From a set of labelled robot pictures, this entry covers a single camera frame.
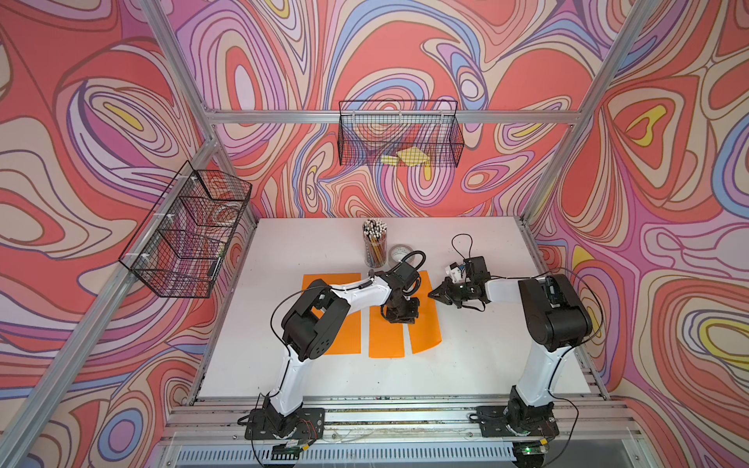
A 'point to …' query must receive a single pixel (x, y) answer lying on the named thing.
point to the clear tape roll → (398, 253)
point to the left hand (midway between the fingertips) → (420, 323)
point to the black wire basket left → (176, 252)
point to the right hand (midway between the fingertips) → (431, 300)
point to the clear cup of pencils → (374, 233)
